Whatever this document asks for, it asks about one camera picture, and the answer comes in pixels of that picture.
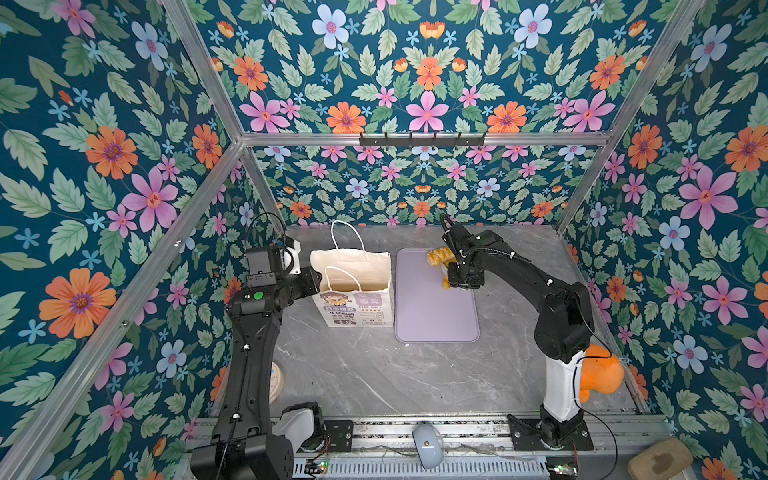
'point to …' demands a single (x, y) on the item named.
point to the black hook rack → (420, 140)
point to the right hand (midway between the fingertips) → (457, 282)
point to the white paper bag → (356, 287)
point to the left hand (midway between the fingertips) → (320, 267)
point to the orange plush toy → (602, 372)
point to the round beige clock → (276, 381)
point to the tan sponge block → (661, 459)
